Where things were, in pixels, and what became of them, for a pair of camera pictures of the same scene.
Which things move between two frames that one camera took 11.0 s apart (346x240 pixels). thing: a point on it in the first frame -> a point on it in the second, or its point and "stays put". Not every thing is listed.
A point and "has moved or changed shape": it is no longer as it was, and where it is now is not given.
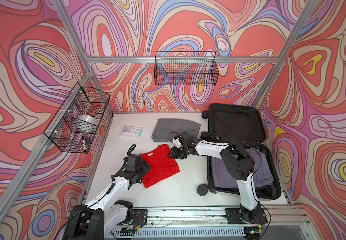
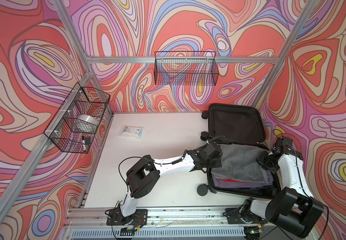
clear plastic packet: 131,131 stays put
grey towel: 164,127 -> 240,162
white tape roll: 86,123 stays put
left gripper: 145,167 -> 218,162
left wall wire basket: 73,127 stays put
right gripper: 173,153 -> 260,161
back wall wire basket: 188,68 stays put
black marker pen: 83,143 stays put
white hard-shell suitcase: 226,122 stays put
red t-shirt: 162,166 has moved or changed shape
